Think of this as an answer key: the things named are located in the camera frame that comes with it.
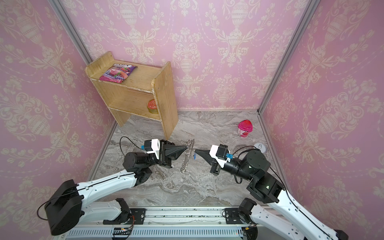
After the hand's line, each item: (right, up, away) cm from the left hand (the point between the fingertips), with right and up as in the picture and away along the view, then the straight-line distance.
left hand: (185, 151), depth 54 cm
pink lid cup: (+36, +8, +44) cm, 58 cm away
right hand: (+5, +1, 0) cm, 5 cm away
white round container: (+45, -4, +41) cm, 61 cm away
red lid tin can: (-22, +20, +36) cm, 47 cm away
